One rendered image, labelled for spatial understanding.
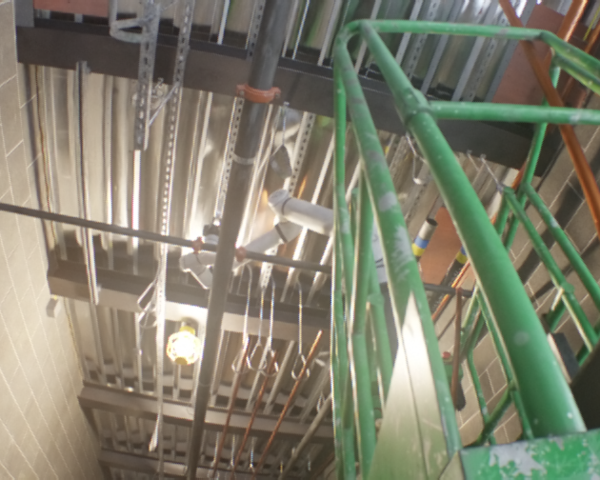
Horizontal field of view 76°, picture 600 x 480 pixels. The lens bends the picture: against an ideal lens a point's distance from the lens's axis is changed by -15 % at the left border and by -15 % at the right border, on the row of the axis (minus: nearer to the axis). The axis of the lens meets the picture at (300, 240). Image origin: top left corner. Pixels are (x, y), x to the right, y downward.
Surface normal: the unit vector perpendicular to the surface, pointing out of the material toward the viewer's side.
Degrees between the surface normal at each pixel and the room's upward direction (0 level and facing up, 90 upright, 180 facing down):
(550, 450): 90
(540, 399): 90
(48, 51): 180
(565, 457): 90
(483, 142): 180
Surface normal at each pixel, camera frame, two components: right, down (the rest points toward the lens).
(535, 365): -0.49, -0.67
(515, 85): 0.00, 0.64
